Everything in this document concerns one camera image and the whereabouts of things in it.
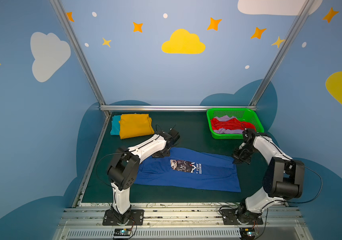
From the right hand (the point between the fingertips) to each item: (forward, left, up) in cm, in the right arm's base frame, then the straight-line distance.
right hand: (235, 160), depth 88 cm
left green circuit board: (-38, +60, -6) cm, 71 cm away
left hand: (+1, +44, 0) cm, 44 cm away
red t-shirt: (+30, -6, -2) cm, 31 cm away
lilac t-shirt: (+21, +3, 0) cm, 22 cm away
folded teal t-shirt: (+27, +83, -4) cm, 87 cm away
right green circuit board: (-35, -1, -8) cm, 36 cm away
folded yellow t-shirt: (+25, +66, -1) cm, 71 cm away
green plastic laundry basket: (+41, -17, -2) cm, 45 cm away
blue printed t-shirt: (-3, +27, -7) cm, 28 cm away
